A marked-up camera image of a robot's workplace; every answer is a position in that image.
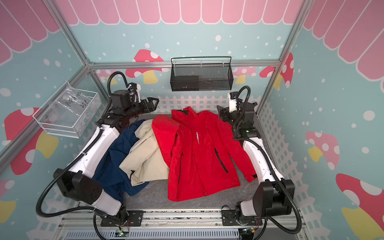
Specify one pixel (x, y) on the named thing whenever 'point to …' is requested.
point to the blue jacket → (115, 181)
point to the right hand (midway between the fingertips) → (224, 104)
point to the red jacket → (201, 148)
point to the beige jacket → (146, 162)
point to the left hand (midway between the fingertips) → (153, 103)
